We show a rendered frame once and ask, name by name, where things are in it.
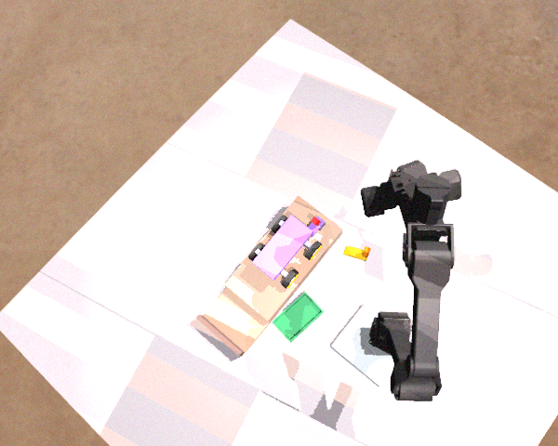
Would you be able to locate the yellow wedge chock with orange handle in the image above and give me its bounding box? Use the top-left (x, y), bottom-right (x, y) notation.
top-left (344, 246), bottom-right (371, 261)

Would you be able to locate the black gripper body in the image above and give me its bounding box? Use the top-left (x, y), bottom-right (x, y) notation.
top-left (360, 169), bottom-right (462, 222)

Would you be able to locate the purple wheeled trolley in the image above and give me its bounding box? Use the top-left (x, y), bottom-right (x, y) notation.
top-left (248, 215), bottom-right (325, 289)

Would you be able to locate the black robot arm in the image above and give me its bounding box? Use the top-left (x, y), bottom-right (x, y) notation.
top-left (368, 159), bottom-right (455, 402)

